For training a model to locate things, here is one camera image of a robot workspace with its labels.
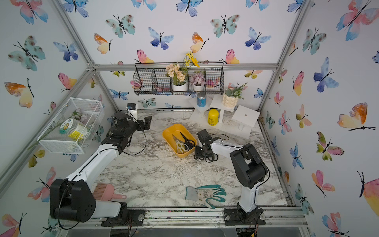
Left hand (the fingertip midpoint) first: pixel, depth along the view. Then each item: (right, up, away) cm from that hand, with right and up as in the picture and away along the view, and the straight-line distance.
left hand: (144, 113), depth 82 cm
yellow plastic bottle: (+41, -1, +21) cm, 46 cm away
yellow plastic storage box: (+15, -10, +24) cm, 30 cm away
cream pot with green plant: (+49, +11, +4) cm, 50 cm away
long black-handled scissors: (+24, -19, +16) cm, 34 cm away
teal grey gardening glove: (+33, -44, -2) cm, 55 cm away
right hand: (+30, -24, +12) cm, 40 cm away
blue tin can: (+32, +11, +16) cm, 37 cm away
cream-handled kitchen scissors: (+19, -20, +16) cm, 32 cm away
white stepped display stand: (+56, -4, +13) cm, 57 cm away
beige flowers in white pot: (+18, +19, +9) cm, 27 cm away
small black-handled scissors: (+38, -27, +13) cm, 49 cm away
